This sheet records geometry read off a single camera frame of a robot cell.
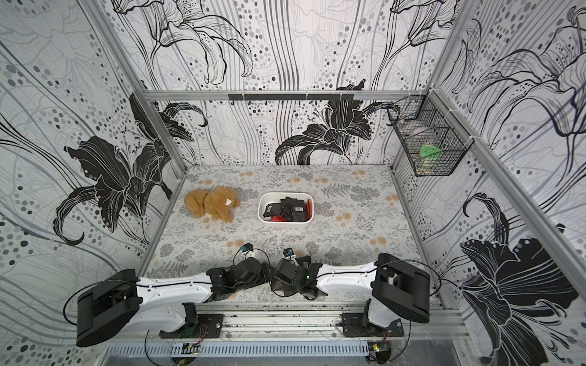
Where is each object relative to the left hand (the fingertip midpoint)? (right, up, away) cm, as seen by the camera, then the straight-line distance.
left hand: (273, 277), depth 84 cm
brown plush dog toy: (-23, +28, +7) cm, 37 cm away
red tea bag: (+14, +25, +12) cm, 31 cm away
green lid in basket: (+55, +47, -5) cm, 72 cm away
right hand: (+6, -2, 0) cm, 6 cm away
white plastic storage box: (-6, +29, +16) cm, 34 cm away
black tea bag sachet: (+6, +25, +12) cm, 28 cm away
